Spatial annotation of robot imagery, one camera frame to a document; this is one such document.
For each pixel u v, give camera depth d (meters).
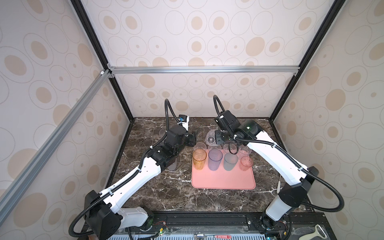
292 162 0.44
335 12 0.69
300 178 0.42
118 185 0.42
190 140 0.65
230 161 0.87
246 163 0.93
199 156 0.88
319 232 0.70
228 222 0.75
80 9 0.68
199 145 0.97
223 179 0.91
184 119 0.61
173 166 0.88
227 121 0.53
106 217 0.37
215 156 0.89
